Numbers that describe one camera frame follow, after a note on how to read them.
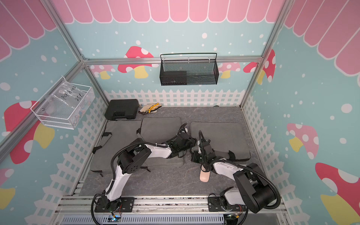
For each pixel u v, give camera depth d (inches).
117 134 39.5
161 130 39.2
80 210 28.8
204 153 27.6
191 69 37.1
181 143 30.7
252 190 16.9
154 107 47.3
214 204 29.2
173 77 37.1
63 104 28.5
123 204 29.2
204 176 32.7
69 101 27.9
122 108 45.1
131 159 21.8
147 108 46.8
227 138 39.5
